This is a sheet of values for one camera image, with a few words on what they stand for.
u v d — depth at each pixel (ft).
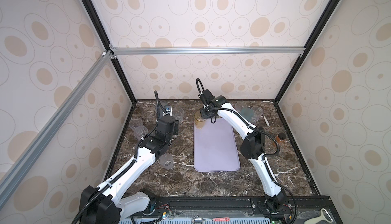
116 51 2.95
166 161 2.87
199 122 3.23
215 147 3.10
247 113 3.47
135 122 3.38
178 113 3.56
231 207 2.44
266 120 3.53
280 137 2.90
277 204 2.09
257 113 3.55
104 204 1.23
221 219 2.28
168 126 1.85
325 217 2.30
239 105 3.79
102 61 2.69
